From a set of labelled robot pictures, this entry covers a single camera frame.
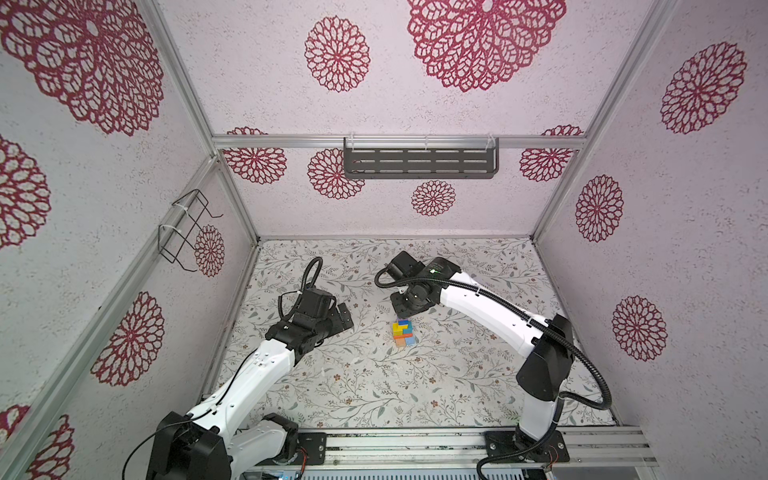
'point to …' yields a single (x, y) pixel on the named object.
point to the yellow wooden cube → (398, 326)
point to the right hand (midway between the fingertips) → (401, 303)
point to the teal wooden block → (409, 330)
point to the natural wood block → (400, 342)
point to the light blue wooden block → (410, 340)
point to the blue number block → (403, 322)
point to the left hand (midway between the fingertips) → (337, 324)
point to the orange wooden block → (408, 335)
